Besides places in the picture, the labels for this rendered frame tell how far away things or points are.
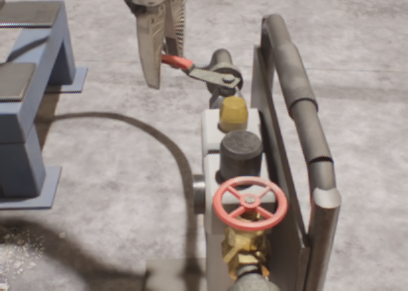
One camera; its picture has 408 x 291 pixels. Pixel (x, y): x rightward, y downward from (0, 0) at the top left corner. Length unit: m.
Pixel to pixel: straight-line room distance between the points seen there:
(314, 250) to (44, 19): 1.12
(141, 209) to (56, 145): 0.34
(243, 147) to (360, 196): 0.75
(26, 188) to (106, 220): 0.20
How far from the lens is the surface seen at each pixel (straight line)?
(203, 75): 0.77
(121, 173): 1.33
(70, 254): 1.17
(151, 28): 0.73
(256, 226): 0.50
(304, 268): 0.52
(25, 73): 1.25
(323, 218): 0.48
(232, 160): 0.58
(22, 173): 1.26
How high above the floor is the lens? 0.87
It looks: 38 degrees down
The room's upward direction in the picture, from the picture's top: straight up
